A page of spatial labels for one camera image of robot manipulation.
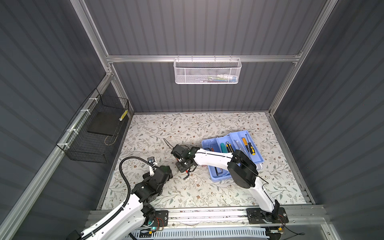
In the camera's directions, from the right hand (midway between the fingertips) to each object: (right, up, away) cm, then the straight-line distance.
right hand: (182, 167), depth 92 cm
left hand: (-11, +1, -10) cm, 15 cm away
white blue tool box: (+36, +17, -1) cm, 40 cm away
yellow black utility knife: (+29, +12, -1) cm, 31 cm away
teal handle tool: (+26, +12, -1) cm, 28 cm away
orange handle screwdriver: (+37, +17, -3) cm, 41 cm away
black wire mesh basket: (-43, +21, -19) cm, 52 cm away
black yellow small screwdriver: (+40, +12, -7) cm, 43 cm away
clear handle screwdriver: (+34, +14, -3) cm, 37 cm away
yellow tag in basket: (-32, +30, -12) cm, 45 cm away
